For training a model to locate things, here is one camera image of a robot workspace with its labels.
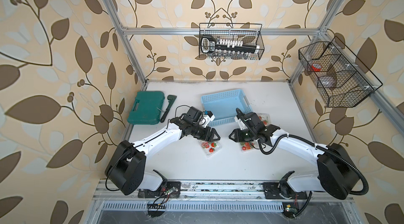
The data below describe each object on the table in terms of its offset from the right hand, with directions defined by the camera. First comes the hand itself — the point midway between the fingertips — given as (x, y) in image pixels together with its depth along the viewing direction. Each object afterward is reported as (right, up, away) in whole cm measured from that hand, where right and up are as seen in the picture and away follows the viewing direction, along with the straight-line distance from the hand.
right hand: (231, 136), depth 85 cm
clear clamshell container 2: (+7, -5, +2) cm, 8 cm away
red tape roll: (+44, +37, -4) cm, 58 cm away
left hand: (-10, +2, -6) cm, 12 cm away
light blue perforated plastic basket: (-2, +16, +22) cm, 27 cm away
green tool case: (-51, +14, +15) cm, 55 cm away
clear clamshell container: (+23, +9, +11) cm, 27 cm away
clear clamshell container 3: (-14, -8, +2) cm, 16 cm away
